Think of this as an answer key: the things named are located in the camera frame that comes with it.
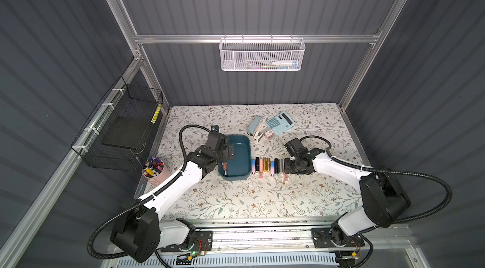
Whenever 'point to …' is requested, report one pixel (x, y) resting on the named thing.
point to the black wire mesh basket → (116, 136)
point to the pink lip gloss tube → (285, 177)
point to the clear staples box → (269, 134)
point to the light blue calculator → (280, 123)
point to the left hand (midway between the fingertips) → (224, 149)
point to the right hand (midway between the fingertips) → (290, 167)
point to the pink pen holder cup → (155, 170)
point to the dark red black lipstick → (225, 167)
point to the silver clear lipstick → (280, 165)
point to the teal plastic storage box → (240, 168)
